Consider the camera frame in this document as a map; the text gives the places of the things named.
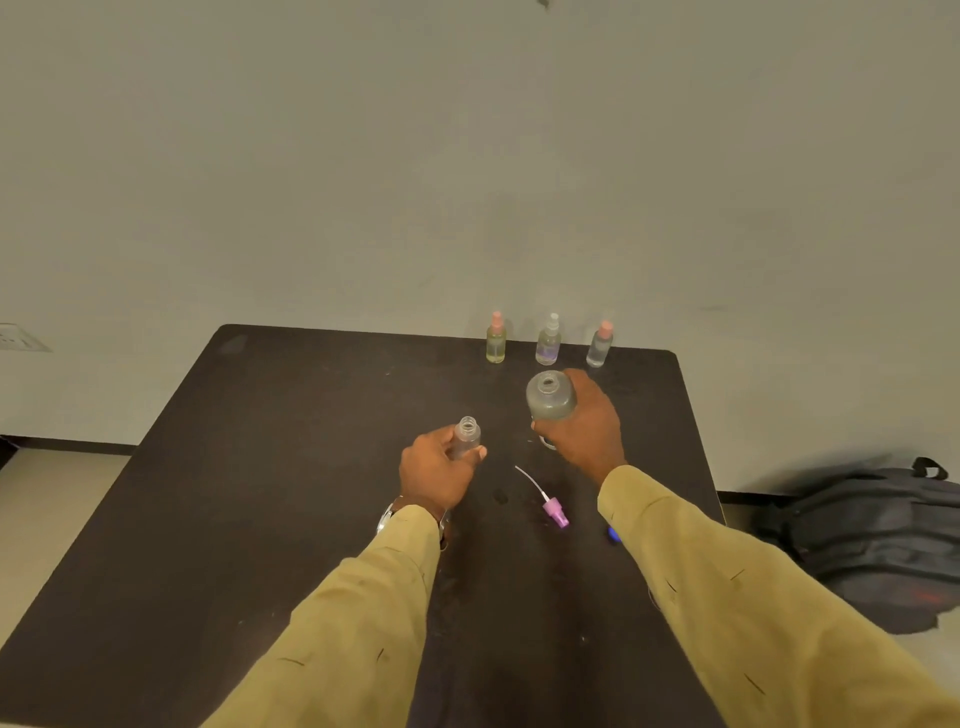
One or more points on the person's left hand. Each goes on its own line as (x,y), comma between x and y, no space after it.
(430,475)

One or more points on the large grey plastic bottle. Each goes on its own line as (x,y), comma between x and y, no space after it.
(550,400)

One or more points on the black backpack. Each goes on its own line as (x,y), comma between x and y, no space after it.
(870,540)

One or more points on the silver wristwatch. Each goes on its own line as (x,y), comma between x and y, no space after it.
(386,517)

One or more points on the person's right fingers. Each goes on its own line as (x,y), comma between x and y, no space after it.
(546,431)

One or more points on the person's right hand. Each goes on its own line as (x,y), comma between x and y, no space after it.
(589,431)

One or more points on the person's right forearm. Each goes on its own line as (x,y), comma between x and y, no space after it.
(757,607)

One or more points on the person's left forearm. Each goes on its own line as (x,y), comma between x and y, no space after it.
(345,630)

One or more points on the white wall socket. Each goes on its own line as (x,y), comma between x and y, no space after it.
(19,337)

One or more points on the pink spray pump with tube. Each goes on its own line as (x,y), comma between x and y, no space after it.
(553,508)

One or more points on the purple liquid spray bottle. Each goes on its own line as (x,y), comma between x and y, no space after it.
(549,342)

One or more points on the clear liquid pink-capped spray bottle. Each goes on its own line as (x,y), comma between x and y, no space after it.
(600,345)

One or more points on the small clear bottle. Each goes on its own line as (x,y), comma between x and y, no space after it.
(465,438)

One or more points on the yellow liquid spray bottle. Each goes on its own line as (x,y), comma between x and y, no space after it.
(496,342)

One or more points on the person's left thumb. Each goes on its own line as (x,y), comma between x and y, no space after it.
(472,456)

